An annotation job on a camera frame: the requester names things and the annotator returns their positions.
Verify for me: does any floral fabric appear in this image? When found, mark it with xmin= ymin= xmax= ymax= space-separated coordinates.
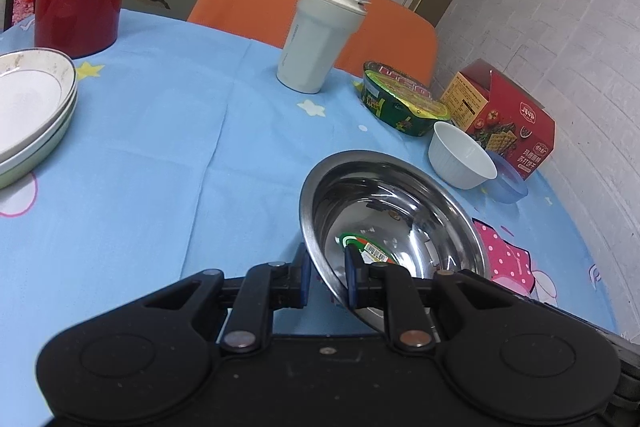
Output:
xmin=10 ymin=0 xmax=38 ymax=28

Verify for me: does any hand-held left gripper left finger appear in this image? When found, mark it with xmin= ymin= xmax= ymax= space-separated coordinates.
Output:
xmin=140 ymin=243 xmax=312 ymax=354

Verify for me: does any blue cartoon pig tablecloth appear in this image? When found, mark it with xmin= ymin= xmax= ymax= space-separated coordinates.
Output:
xmin=0 ymin=9 xmax=626 ymax=427

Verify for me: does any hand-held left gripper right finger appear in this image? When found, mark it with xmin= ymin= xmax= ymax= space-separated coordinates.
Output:
xmin=344 ymin=246 xmax=506 ymax=353

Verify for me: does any blue plastic bowl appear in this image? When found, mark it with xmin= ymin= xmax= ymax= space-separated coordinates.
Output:
xmin=485 ymin=150 xmax=529 ymax=204

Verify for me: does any white tumbler cup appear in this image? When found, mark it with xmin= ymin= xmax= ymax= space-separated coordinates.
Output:
xmin=276 ymin=0 xmax=370 ymax=94

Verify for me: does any small white ceramic bowl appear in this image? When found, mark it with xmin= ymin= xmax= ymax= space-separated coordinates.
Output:
xmin=428 ymin=121 xmax=499 ymax=190

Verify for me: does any green plastic plate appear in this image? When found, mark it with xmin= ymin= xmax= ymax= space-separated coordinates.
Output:
xmin=0 ymin=107 xmax=77 ymax=188

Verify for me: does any gold rimmed white plate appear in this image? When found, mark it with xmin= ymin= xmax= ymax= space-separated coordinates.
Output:
xmin=0 ymin=48 xmax=77 ymax=162

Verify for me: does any green instant noodle bowl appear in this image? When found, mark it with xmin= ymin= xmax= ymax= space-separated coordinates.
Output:
xmin=361 ymin=61 xmax=450 ymax=138

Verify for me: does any stainless steel bowl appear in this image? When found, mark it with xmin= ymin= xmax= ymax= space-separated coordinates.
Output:
xmin=299 ymin=150 xmax=493 ymax=337

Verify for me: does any red cracker box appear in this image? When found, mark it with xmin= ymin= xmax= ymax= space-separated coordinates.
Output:
xmin=440 ymin=59 xmax=556 ymax=182

